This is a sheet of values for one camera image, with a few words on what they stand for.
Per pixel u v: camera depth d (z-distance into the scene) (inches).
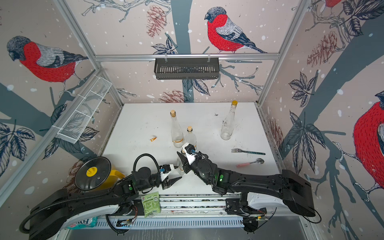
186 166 24.1
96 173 28.7
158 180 26.4
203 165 21.3
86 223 26.9
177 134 36.2
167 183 27.2
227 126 41.0
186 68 41.9
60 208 17.1
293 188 18.5
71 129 31.5
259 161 35.5
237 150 36.5
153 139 39.6
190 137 30.5
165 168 25.0
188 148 22.5
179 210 28.8
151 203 29.2
